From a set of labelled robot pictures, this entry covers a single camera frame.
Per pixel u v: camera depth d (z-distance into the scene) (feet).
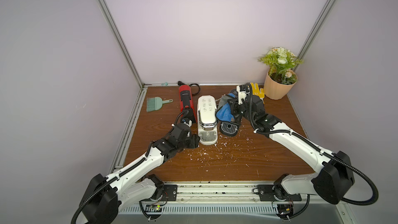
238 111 2.28
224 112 2.48
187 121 2.42
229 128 3.09
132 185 1.49
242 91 2.20
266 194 2.37
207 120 2.48
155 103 3.60
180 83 4.01
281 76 3.39
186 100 2.87
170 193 2.40
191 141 2.36
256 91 3.85
